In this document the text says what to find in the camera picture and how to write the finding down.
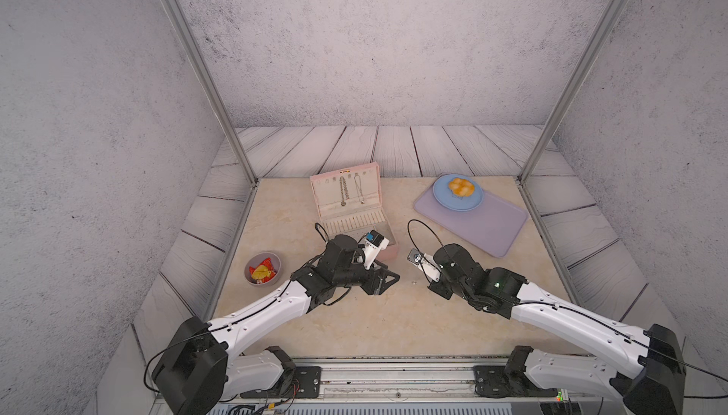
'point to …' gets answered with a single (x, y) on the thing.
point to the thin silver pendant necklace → (358, 187)
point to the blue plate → (455, 203)
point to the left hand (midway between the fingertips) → (395, 275)
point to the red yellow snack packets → (264, 272)
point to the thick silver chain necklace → (343, 202)
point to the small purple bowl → (255, 259)
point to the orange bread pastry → (461, 188)
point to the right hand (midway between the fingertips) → (434, 264)
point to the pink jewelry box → (349, 203)
